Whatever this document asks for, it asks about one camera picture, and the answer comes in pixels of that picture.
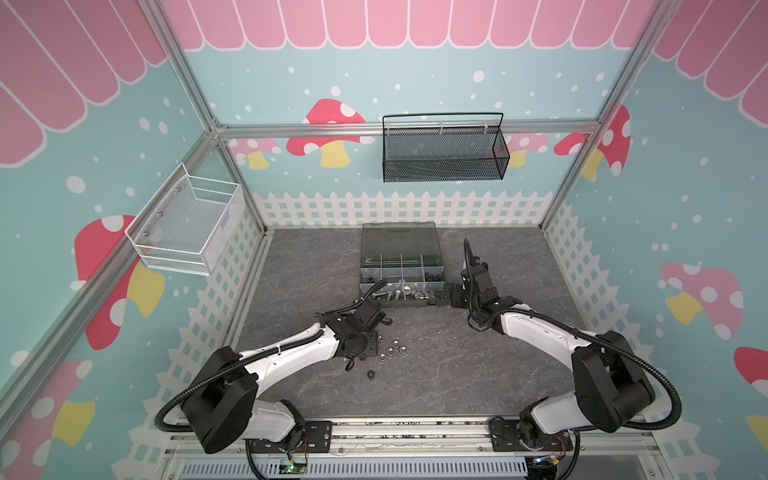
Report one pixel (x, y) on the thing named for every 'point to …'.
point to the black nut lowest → (371, 374)
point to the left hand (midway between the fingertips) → (365, 351)
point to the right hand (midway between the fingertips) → (455, 287)
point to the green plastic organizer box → (407, 254)
